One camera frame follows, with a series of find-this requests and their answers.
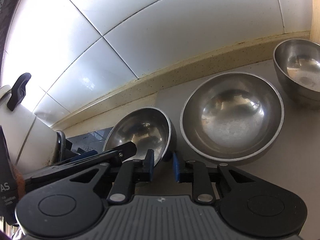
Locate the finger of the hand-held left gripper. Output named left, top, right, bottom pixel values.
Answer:
left=24, top=141, right=138, bottom=193
left=66, top=149, right=98, bottom=161

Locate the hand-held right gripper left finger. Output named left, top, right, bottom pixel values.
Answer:
left=67, top=149, right=155, bottom=204

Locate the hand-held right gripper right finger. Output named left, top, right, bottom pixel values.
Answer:
left=172, top=152, right=253, bottom=204

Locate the medium steel bowl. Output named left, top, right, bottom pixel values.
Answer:
left=102, top=107, right=177, bottom=167

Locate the large steel bowl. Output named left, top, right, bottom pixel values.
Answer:
left=180, top=72, right=285, bottom=167

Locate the black glass gas stove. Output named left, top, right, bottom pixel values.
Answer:
left=66, top=129, right=112, bottom=155

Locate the large aluminium steamer pot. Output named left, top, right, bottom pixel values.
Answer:
left=0, top=73, right=63, bottom=175

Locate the small steel bowl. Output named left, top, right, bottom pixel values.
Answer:
left=273, top=39, right=320, bottom=110

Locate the wooden knife block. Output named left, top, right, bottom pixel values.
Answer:
left=311, top=0, right=320, bottom=42

